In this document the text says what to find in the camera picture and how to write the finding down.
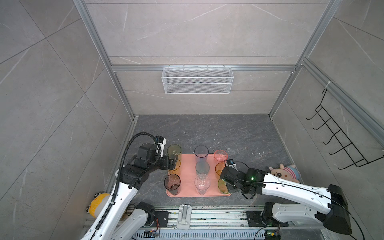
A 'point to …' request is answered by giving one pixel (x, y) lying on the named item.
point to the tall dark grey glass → (172, 183)
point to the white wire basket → (195, 80)
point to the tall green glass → (174, 150)
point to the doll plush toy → (289, 173)
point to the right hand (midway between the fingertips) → (229, 182)
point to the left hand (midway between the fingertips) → (169, 153)
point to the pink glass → (220, 155)
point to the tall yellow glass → (175, 171)
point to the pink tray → (187, 176)
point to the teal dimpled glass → (202, 167)
